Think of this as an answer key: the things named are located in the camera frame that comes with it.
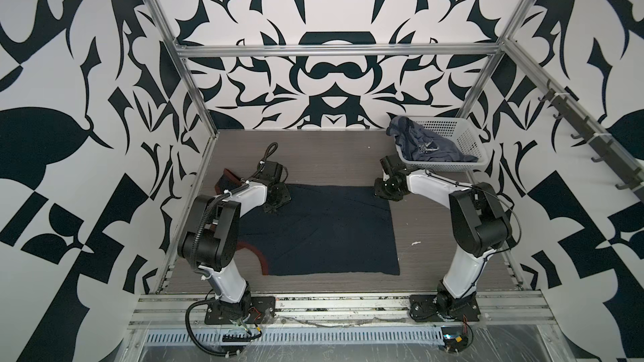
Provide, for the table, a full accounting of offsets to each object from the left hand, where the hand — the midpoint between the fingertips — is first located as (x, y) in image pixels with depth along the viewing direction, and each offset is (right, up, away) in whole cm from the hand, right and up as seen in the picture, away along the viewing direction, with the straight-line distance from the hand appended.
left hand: (285, 196), depth 96 cm
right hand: (+36, +2, +1) cm, 36 cm away
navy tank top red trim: (+15, -11, -6) cm, 20 cm away
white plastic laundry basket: (+75, +27, +18) cm, 81 cm away
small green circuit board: (+51, -36, -25) cm, 68 cm away
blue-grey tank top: (+52, +20, +6) cm, 56 cm away
